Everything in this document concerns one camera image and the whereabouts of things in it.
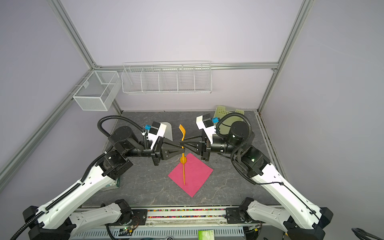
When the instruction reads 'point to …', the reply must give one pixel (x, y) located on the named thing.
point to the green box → (206, 234)
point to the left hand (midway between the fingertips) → (182, 153)
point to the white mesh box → (98, 91)
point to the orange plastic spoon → (183, 160)
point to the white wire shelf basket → (167, 77)
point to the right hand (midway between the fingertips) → (180, 143)
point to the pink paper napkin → (196, 173)
